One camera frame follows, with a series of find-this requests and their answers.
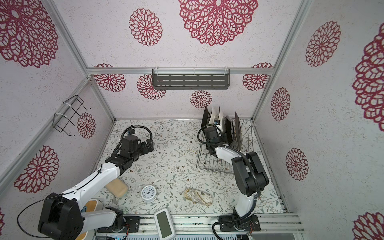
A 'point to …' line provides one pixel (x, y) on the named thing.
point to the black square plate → (205, 117)
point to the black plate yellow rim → (238, 127)
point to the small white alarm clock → (148, 193)
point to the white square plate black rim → (223, 126)
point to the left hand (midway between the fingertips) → (146, 145)
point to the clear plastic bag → (198, 196)
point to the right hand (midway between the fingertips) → (223, 131)
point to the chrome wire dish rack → (206, 161)
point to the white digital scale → (164, 224)
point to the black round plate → (229, 131)
